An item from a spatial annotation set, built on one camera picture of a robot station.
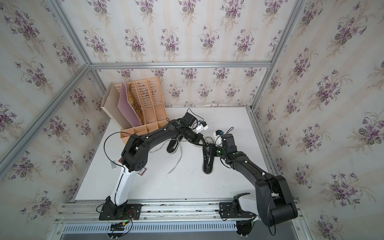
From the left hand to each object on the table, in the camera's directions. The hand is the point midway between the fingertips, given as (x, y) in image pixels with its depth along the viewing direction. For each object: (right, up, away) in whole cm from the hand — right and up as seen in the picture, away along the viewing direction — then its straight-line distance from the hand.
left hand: (206, 145), depth 87 cm
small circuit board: (-45, -37, -15) cm, 60 cm away
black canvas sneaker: (+1, -9, +2) cm, 9 cm away
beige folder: (-55, +22, -4) cm, 59 cm away
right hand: (+1, -2, +1) cm, 2 cm away
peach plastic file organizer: (-43, +26, +38) cm, 63 cm away
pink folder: (-49, +22, +1) cm, 53 cm away
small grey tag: (-56, -12, +2) cm, 57 cm away
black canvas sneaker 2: (-21, -2, +9) cm, 23 cm away
